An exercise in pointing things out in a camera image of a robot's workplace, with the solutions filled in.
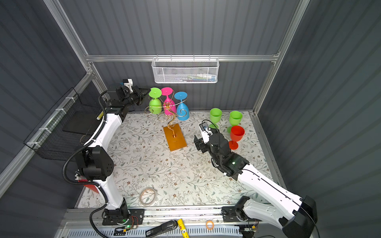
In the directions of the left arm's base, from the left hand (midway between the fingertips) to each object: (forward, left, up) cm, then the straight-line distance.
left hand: (154, 88), depth 79 cm
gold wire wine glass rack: (-5, -7, -35) cm, 36 cm away
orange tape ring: (-57, -30, -38) cm, 75 cm away
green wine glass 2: (+6, -37, -27) cm, 46 cm away
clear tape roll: (-44, +4, -39) cm, 59 cm away
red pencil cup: (-48, +17, -9) cm, 52 cm away
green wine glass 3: (-1, -49, -23) cm, 54 cm away
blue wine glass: (0, -14, -16) cm, 21 cm away
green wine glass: (0, +2, -12) cm, 12 cm away
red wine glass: (-13, -48, -24) cm, 55 cm away
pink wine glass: (-6, -8, -8) cm, 12 cm away
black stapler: (-59, -8, -35) cm, 69 cm away
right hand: (-23, -27, -9) cm, 37 cm away
